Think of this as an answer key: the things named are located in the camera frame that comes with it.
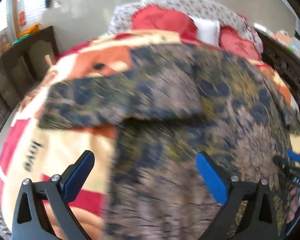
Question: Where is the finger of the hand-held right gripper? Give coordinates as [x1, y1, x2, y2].
[287, 150, 300, 165]
[273, 156, 294, 171]

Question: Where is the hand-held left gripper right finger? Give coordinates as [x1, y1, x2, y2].
[195, 152, 288, 240]

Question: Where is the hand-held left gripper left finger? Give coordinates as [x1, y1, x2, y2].
[12, 150, 95, 240]

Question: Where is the floral blue and tan garment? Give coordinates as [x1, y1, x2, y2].
[39, 44, 300, 240]

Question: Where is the person's right hand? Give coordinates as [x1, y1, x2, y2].
[286, 187, 300, 230]

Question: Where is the printed red and cream blanket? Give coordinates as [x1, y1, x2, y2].
[0, 29, 300, 240]

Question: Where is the pile of colourful packets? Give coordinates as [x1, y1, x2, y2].
[272, 30, 300, 65]

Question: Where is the dark wooden cabinet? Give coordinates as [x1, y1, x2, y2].
[0, 26, 59, 115]

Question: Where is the white box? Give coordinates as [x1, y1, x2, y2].
[254, 23, 273, 34]

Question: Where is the green packet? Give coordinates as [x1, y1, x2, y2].
[12, 34, 32, 45]

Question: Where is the small white pillow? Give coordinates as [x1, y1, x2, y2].
[189, 15, 222, 47]

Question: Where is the orange bag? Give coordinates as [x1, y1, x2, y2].
[17, 24, 42, 38]

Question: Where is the floral white bed quilt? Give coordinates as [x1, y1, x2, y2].
[107, 0, 263, 55]

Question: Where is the dark carved wooden bed frame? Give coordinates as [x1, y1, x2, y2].
[255, 29, 300, 115]

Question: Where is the red wall sticker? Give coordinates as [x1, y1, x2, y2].
[18, 11, 27, 27]

